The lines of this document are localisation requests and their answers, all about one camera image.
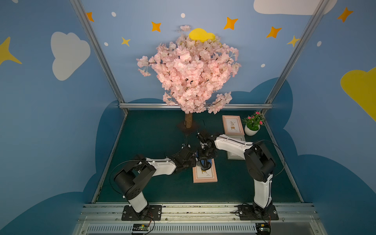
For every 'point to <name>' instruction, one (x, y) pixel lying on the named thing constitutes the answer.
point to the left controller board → (140, 228)
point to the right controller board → (263, 228)
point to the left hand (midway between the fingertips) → (195, 159)
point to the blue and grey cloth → (199, 162)
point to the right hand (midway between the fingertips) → (202, 156)
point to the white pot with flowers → (252, 123)
